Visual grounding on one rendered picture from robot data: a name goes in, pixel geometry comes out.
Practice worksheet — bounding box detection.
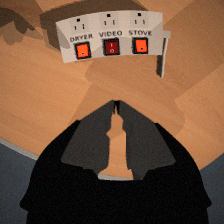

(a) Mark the beige power strip panel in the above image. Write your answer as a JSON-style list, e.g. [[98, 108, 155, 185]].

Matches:
[[55, 10, 171, 78]]

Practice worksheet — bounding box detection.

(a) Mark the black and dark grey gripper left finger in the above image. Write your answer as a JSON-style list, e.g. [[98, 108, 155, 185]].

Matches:
[[19, 100, 116, 211]]

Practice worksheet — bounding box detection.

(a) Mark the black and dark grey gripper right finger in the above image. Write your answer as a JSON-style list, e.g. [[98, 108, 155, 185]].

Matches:
[[116, 100, 212, 208]]

